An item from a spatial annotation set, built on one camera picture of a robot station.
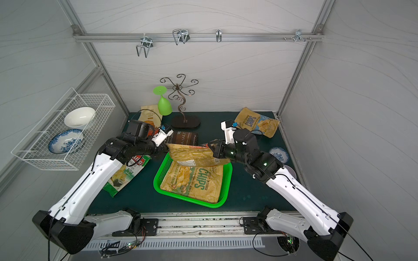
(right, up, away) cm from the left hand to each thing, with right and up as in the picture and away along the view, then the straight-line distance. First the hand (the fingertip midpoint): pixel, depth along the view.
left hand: (165, 146), depth 73 cm
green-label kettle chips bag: (+17, -20, +9) cm, 28 cm away
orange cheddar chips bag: (-24, +20, +43) cm, 53 cm away
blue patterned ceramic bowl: (-38, +3, -9) cm, 39 cm away
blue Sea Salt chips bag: (+49, +15, +45) cm, 68 cm away
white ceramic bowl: (-38, +13, -2) cm, 41 cm away
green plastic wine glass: (-7, +21, +22) cm, 31 cm away
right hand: (+20, +2, -8) cm, 22 cm away
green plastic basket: (-5, -15, +9) cm, 18 cm away
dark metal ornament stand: (0, +13, +41) cm, 43 cm away
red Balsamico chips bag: (+13, -5, +1) cm, 14 cm away
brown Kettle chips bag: (+3, +2, +30) cm, 31 cm away
